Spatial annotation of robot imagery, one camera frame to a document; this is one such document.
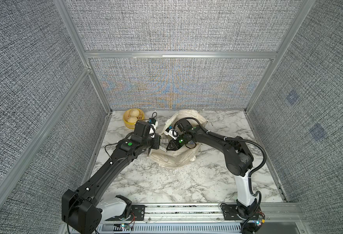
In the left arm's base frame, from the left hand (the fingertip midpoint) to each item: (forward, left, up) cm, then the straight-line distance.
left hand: (161, 137), depth 78 cm
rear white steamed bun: (+34, +21, -15) cm, 42 cm away
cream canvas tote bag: (-7, -5, -12) cm, 15 cm away
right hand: (+3, -3, -12) cm, 13 cm away
